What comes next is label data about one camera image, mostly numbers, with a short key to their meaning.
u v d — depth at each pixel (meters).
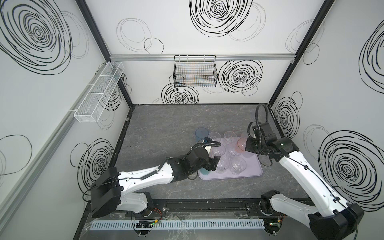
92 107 0.73
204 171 0.68
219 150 0.89
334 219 0.36
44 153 0.52
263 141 0.56
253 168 0.87
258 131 0.56
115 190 0.41
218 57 0.91
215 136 0.96
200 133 0.87
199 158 0.55
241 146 0.75
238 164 0.84
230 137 0.96
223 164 0.87
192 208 0.75
